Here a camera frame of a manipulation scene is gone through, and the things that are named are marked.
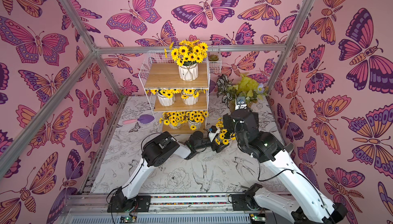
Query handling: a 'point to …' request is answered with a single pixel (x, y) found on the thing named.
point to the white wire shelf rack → (180, 107)
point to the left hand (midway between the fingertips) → (227, 138)
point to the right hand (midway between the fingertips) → (239, 113)
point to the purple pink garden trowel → (145, 118)
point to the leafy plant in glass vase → (246, 88)
